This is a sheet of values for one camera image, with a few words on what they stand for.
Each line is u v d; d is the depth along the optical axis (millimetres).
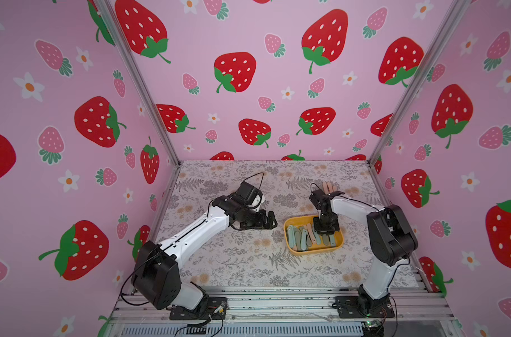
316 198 797
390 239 492
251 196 654
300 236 885
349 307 726
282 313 733
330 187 1097
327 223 799
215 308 719
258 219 708
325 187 1102
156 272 414
